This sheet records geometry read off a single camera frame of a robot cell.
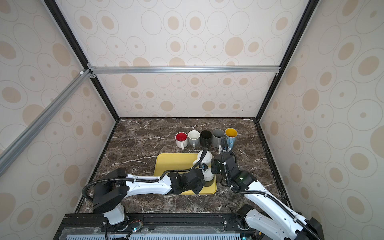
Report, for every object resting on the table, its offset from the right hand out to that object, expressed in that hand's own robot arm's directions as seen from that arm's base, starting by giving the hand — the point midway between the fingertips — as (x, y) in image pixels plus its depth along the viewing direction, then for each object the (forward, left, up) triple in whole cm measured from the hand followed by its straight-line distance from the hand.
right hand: (215, 160), depth 80 cm
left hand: (-9, +5, -8) cm, 13 cm away
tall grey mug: (+22, -4, -6) cm, 23 cm away
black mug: (+20, +4, -6) cm, 21 cm away
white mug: (+23, +21, -11) cm, 33 cm away
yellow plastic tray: (+7, +30, -14) cm, 33 cm away
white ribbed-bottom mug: (+3, +11, -7) cm, 13 cm away
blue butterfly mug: (+24, -13, -7) cm, 28 cm away
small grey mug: (+20, +12, -6) cm, 24 cm away
